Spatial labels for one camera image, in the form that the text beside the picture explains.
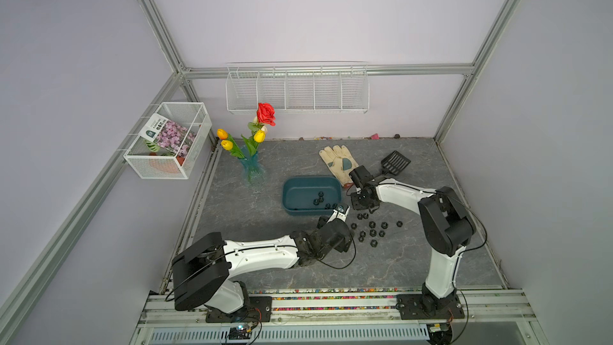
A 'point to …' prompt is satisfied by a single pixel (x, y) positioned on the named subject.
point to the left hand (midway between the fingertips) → (343, 227)
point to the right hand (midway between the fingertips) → (359, 201)
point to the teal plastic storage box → (311, 196)
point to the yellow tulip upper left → (222, 133)
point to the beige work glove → (341, 162)
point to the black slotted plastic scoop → (393, 163)
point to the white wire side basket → (149, 160)
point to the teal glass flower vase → (254, 173)
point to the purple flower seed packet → (168, 134)
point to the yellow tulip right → (259, 136)
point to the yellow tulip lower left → (227, 144)
